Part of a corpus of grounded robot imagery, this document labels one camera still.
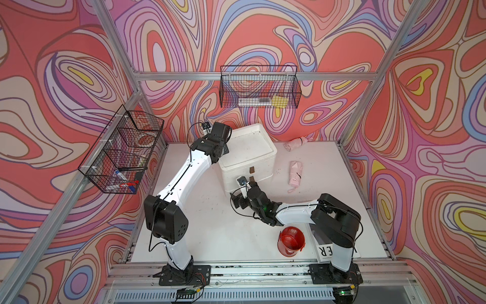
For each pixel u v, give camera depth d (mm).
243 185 750
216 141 616
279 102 822
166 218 448
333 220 491
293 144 1155
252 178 885
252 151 855
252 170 837
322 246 766
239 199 783
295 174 1011
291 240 802
